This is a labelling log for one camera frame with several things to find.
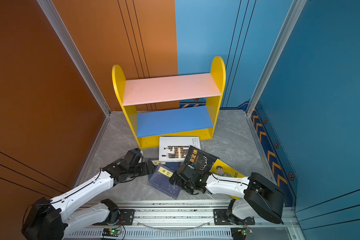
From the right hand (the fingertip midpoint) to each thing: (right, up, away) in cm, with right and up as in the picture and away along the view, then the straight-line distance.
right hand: (172, 185), depth 80 cm
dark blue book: (0, +8, +8) cm, 12 cm away
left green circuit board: (-29, -19, -9) cm, 36 cm away
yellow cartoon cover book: (+27, +7, +7) cm, 29 cm away
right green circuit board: (+33, -19, -10) cm, 39 cm away
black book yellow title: (+16, +12, +9) cm, 22 cm away
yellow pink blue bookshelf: (+5, +48, +40) cm, 63 cm away
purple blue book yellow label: (-7, +2, +2) cm, 8 cm away
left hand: (-13, +9, +4) cm, 16 cm away
